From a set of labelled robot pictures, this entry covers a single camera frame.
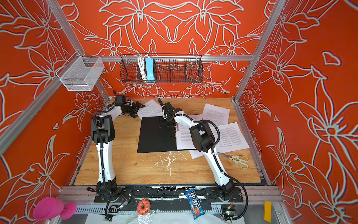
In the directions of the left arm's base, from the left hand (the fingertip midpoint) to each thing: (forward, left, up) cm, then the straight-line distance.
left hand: (142, 108), depth 108 cm
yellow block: (-61, -78, -5) cm, 99 cm away
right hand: (-14, -15, -2) cm, 21 cm away
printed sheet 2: (-1, -61, -4) cm, 61 cm away
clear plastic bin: (+5, +38, +28) cm, 47 cm away
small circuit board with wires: (-64, -58, -5) cm, 86 cm away
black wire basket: (+18, -15, +25) cm, 34 cm away
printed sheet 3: (-33, -42, -5) cm, 53 cm away
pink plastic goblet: (-67, +26, +5) cm, 72 cm away
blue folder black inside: (-24, -13, -3) cm, 28 cm away
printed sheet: (+4, -6, -5) cm, 8 cm away
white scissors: (-37, -70, -3) cm, 79 cm away
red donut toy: (-63, -15, -3) cm, 65 cm away
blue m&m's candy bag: (-61, -41, -3) cm, 73 cm away
